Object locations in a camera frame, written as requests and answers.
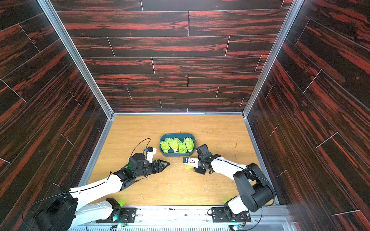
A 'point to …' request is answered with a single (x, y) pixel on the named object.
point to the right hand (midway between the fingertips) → (199, 161)
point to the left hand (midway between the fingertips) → (168, 165)
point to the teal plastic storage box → (180, 136)
